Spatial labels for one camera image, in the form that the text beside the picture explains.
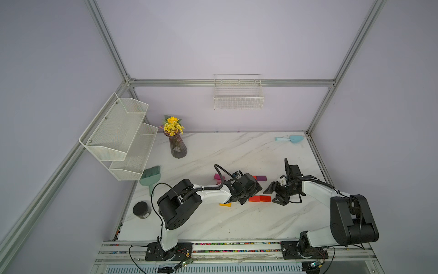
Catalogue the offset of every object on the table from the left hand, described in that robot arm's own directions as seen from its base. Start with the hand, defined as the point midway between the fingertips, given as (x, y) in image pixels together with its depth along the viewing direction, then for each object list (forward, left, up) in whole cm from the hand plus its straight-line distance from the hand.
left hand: (256, 192), depth 87 cm
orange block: (-5, +15, -4) cm, 16 cm away
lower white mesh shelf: (+3, +60, +17) cm, 63 cm away
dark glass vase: (+27, +45, +5) cm, 52 cm away
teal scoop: (+42, -32, -4) cm, 53 cm away
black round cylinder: (-10, +57, +1) cm, 58 cm away
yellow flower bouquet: (+27, +45, +22) cm, 57 cm away
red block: (-2, +1, -3) cm, 4 cm away
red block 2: (-2, -5, -3) cm, 6 cm away
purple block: (+10, -5, -2) cm, 11 cm away
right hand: (-2, -7, -2) cm, 7 cm away
